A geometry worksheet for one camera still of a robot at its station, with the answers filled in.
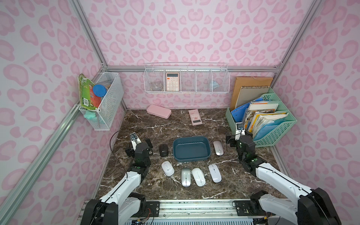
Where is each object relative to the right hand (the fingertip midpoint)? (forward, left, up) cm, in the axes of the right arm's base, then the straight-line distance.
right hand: (236, 130), depth 83 cm
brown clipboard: (+36, -14, +8) cm, 40 cm away
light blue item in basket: (+35, +10, +7) cm, 37 cm away
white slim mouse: (-22, +22, -16) cm, 35 cm away
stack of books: (+5, -14, +6) cm, 16 cm away
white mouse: (-20, +12, -17) cm, 29 cm away
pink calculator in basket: (+31, +39, +12) cm, 51 cm away
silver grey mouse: (-23, +29, -17) cm, 41 cm away
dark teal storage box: (-3, +27, -18) cm, 32 cm away
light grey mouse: (-3, +8, -18) cm, 19 cm away
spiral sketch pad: (+27, -13, +5) cm, 30 cm away
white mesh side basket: (-3, +72, +15) cm, 74 cm away
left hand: (-5, +59, -2) cm, 59 cm away
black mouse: (-5, +45, -16) cm, 48 cm away
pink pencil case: (+31, +53, -17) cm, 64 cm away
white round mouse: (-18, +41, -16) cm, 47 cm away
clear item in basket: (+28, +50, +9) cm, 58 cm away
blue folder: (+19, -7, -7) cm, 22 cm away
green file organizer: (0, -25, -9) cm, 26 cm away
